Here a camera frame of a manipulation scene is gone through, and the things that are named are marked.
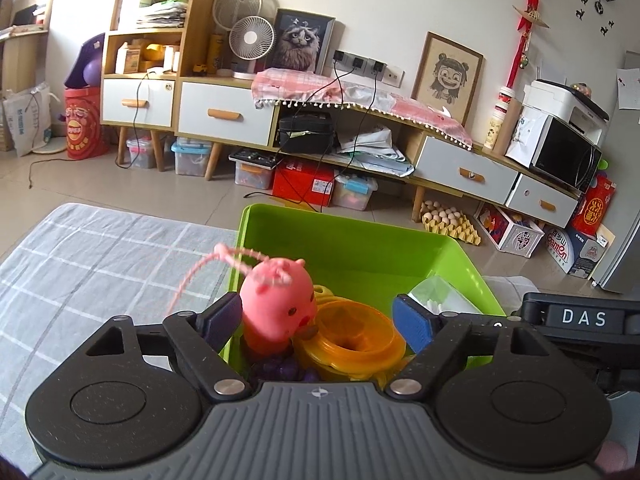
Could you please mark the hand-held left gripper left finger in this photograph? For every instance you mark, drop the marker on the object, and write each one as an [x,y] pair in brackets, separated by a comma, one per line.
[220,320]

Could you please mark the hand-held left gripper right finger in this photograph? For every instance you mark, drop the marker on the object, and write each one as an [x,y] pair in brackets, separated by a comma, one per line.
[415,322]

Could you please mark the clear cotton swab box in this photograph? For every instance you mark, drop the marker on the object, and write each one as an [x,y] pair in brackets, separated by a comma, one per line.
[445,295]

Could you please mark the yellow toy bowl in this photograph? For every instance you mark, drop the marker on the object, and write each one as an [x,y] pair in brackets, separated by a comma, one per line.
[360,340]

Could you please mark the pink pig toy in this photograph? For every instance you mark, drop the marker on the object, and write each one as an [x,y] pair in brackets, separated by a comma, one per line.
[275,300]

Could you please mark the purple toy grapes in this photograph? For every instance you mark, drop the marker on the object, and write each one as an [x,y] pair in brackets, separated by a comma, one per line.
[280,370]

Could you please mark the green plastic storage box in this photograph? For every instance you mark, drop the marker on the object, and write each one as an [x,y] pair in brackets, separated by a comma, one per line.
[360,255]

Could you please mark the blue white carton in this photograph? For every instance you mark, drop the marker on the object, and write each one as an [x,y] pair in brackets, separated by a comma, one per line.
[575,252]

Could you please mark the yellow egg tray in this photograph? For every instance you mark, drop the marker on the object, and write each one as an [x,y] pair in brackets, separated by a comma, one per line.
[450,222]

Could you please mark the red gift box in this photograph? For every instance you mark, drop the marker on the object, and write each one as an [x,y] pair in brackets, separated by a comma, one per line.
[595,207]

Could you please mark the white printed crate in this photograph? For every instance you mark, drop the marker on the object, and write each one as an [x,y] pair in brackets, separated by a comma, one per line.
[510,230]

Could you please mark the silver refrigerator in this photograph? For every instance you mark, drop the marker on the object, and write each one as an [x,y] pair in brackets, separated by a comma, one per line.
[622,185]

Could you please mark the clear bin pink contents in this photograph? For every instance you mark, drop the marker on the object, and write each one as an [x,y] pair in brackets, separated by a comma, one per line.
[355,192]

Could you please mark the clear bin black lid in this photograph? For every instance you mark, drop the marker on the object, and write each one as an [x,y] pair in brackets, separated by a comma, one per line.
[252,170]

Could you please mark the red cardboard box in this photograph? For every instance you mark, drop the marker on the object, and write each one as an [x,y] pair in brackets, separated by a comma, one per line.
[302,182]

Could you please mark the clear bin blue lid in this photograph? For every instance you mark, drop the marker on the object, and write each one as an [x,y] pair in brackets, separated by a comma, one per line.
[192,157]

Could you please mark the black microwave oven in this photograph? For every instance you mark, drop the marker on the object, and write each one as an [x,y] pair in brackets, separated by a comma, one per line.
[565,152]

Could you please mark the pile of folded papers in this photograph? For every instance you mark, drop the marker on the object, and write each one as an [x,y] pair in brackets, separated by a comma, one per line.
[375,152]

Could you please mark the long wooden tv stand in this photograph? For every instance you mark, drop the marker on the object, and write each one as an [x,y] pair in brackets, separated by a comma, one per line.
[395,140]

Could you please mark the small clear storage bin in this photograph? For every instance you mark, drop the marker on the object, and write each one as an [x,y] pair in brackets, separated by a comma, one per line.
[142,152]

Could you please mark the black bag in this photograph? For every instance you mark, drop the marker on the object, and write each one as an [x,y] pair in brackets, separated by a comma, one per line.
[305,132]

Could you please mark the printed paper cup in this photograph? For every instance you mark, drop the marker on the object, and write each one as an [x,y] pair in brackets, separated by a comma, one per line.
[494,130]

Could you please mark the white printer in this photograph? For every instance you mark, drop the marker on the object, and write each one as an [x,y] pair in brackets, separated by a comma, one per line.
[565,100]

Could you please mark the red printed bucket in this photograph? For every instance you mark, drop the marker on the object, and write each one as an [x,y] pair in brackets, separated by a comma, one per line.
[85,125]

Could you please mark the framed girl drawing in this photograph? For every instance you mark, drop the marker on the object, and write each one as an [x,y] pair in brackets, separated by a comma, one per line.
[447,80]

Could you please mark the pink checked cloth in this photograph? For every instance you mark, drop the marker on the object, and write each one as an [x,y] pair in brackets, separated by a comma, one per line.
[290,85]

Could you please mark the yellow bottle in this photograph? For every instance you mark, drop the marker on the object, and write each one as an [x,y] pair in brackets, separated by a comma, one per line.
[216,55]

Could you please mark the white woven sack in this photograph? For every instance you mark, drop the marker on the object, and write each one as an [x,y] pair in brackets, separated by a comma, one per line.
[25,120]

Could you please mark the small white fan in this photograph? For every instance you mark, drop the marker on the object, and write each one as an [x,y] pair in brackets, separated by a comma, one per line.
[252,40]

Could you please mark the purple balloon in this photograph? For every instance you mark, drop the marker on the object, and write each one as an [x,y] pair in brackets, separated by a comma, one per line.
[92,67]

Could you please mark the framed cat picture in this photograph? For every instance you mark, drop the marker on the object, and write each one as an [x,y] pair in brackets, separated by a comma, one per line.
[302,42]

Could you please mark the wooden shelf cabinet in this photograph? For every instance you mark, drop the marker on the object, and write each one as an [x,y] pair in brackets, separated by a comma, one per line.
[197,25]

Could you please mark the red hanging ornament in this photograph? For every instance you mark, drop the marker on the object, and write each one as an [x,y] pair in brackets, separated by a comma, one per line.
[530,15]

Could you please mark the stack of papers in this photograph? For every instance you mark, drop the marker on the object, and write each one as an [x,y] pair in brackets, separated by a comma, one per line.
[162,12]

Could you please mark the large white fan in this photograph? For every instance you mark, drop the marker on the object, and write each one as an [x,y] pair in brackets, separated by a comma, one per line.
[237,5]

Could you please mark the white wall socket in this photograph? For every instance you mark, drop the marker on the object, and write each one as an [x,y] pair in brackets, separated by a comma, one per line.
[393,75]

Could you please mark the black wall socket strip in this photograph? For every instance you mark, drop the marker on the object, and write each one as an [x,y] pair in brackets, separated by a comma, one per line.
[357,64]

